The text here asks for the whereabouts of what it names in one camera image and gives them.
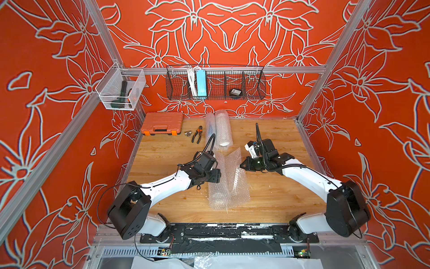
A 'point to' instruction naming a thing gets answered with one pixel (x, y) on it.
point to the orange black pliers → (200, 131)
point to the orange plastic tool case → (162, 123)
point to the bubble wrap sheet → (233, 189)
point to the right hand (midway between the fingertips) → (237, 166)
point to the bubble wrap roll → (223, 135)
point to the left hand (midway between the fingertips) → (216, 173)
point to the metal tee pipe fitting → (188, 133)
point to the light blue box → (201, 86)
